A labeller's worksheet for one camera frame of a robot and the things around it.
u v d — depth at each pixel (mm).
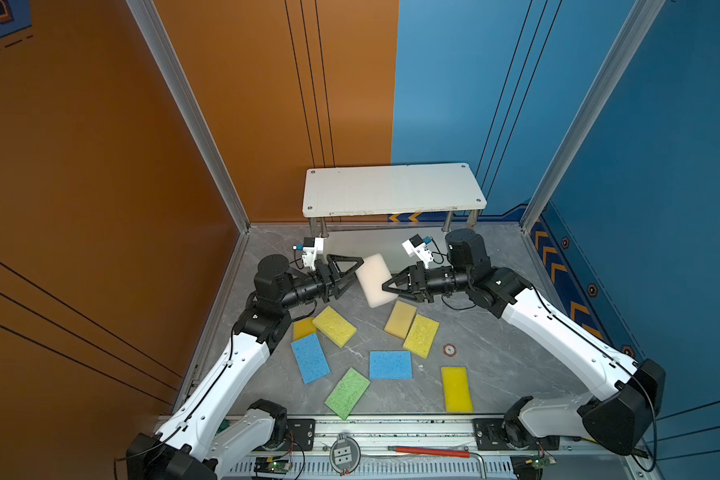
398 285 643
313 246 653
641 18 700
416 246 646
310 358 828
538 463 698
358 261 631
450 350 871
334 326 896
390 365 830
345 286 669
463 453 712
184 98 828
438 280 592
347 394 790
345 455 644
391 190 826
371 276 656
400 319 914
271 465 707
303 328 894
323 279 587
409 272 612
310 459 710
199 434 397
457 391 795
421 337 891
